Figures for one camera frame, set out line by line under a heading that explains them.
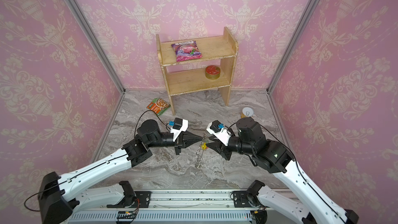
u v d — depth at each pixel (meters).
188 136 0.57
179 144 0.54
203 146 0.61
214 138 0.61
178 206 0.73
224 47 0.83
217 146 0.53
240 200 0.73
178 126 0.52
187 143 0.60
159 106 1.09
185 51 0.76
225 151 0.53
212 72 0.97
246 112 1.00
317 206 0.38
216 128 0.50
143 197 0.75
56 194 0.39
